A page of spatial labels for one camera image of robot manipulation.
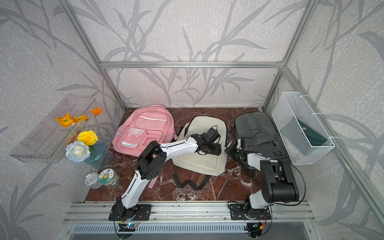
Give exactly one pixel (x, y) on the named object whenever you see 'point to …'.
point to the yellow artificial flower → (89, 137)
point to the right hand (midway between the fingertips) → (226, 150)
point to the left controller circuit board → (123, 227)
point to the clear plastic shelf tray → (47, 143)
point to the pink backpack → (150, 123)
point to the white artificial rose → (77, 151)
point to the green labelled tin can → (110, 177)
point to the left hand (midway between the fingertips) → (219, 151)
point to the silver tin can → (92, 180)
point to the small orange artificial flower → (96, 111)
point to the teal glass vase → (101, 157)
